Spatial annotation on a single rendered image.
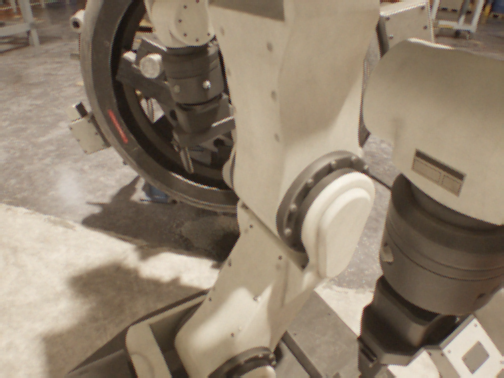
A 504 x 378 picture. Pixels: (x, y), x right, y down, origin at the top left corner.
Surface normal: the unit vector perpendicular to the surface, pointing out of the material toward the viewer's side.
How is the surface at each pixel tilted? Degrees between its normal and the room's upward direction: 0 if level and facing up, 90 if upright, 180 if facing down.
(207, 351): 46
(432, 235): 57
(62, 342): 0
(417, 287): 101
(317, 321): 0
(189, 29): 90
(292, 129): 90
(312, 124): 90
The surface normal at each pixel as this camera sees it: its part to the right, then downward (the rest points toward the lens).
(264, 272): -0.72, -0.18
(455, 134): -0.85, 0.25
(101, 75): -0.16, 0.55
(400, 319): -0.84, 0.43
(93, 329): 0.04, -0.82
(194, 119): 0.53, 0.50
